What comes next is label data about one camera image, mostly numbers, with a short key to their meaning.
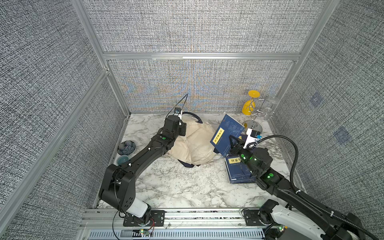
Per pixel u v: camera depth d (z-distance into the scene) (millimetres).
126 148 970
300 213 483
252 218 732
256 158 540
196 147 989
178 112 718
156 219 732
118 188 429
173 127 651
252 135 626
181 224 732
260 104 929
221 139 766
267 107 1007
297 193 486
